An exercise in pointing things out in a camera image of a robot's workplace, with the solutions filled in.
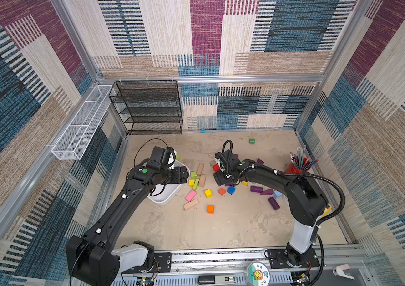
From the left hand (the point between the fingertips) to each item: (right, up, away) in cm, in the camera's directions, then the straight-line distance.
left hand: (181, 174), depth 79 cm
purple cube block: (+28, +7, +27) cm, 40 cm away
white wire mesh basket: (-41, +14, -8) cm, 44 cm away
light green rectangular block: (-5, +6, +27) cm, 28 cm away
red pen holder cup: (+59, +4, +15) cm, 61 cm away
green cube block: (+4, -3, +18) cm, 19 cm away
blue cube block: (+24, -10, +15) cm, 30 cm away
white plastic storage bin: (-7, -11, +8) cm, 15 cm away
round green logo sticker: (+29, -33, -15) cm, 47 cm away
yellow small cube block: (+3, -7, +17) cm, 18 cm away
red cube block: (+17, 0, +23) cm, 29 cm away
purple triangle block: (+42, +4, +24) cm, 48 cm away
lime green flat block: (+5, -8, +15) cm, 17 cm away
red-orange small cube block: (+19, -11, +15) cm, 26 cm away
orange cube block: (+13, -18, +8) cm, 24 cm away
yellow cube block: (+12, -11, +12) cm, 21 cm away
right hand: (+21, -3, +15) cm, 26 cm away
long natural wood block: (+3, -16, +10) cm, 20 cm away
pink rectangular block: (+3, -13, +13) cm, 18 cm away
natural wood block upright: (+9, -6, +16) cm, 19 cm away
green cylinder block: (+40, +16, +36) cm, 57 cm away
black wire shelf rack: (-23, +36, +29) cm, 52 cm away
